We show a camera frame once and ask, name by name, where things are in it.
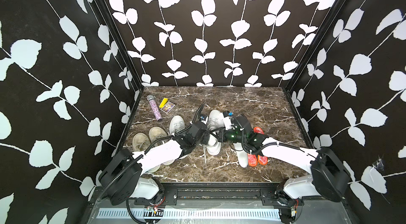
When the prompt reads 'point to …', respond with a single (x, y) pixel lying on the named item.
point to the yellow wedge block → (164, 100)
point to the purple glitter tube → (150, 98)
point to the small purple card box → (168, 107)
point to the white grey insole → (242, 156)
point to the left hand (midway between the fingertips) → (207, 128)
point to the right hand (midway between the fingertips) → (209, 131)
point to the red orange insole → (252, 159)
